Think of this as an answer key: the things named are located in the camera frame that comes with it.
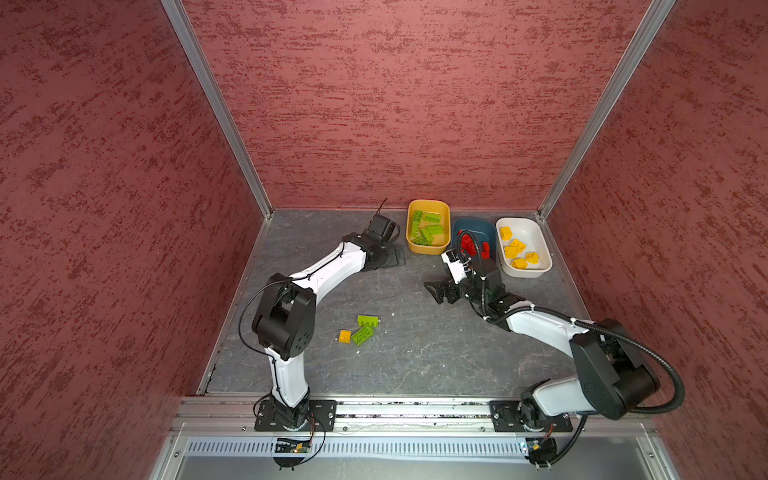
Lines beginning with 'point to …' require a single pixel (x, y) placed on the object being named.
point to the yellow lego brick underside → (511, 252)
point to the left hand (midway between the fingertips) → (389, 262)
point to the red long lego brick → (467, 244)
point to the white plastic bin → (523, 251)
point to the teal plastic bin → (475, 239)
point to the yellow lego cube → (519, 263)
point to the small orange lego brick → (345, 336)
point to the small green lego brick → (420, 240)
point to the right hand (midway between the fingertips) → (434, 282)
